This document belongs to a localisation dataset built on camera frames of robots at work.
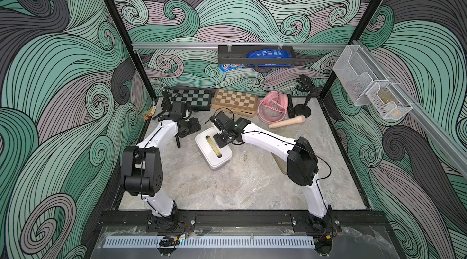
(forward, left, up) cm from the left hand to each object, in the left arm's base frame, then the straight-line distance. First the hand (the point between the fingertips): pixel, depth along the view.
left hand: (195, 125), depth 92 cm
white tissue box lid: (-14, -9, -1) cm, 16 cm away
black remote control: (+18, -56, -9) cm, 60 cm away
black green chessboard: (+26, +2, -7) cm, 27 cm away
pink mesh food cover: (+22, -46, -10) cm, 52 cm away
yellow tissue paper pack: (-14, -11, +4) cm, 18 cm away
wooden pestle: (+10, -59, -7) cm, 60 cm away
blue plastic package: (+27, -38, +25) cm, 53 cm away
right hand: (-6, -14, -1) cm, 16 cm away
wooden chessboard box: (+22, -23, -6) cm, 32 cm away
